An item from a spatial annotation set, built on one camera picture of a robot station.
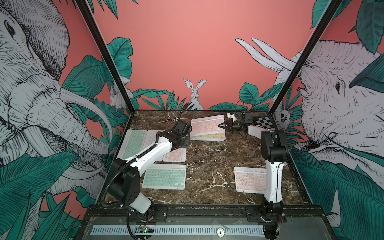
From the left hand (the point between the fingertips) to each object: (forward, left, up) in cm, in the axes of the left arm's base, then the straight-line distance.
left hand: (186, 139), depth 87 cm
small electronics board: (-41, +20, -13) cm, 48 cm away
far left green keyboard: (+8, +38, -14) cm, 41 cm away
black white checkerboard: (+21, -60, -11) cm, 64 cm away
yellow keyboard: (+10, -24, -13) cm, 29 cm away
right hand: (+13, -22, -3) cm, 26 cm away
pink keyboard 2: (-3, +5, -14) cm, 15 cm away
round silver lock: (-44, -16, -14) cm, 49 cm away
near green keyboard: (-17, +9, -13) cm, 23 cm away
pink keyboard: (+17, -15, -7) cm, 24 cm away
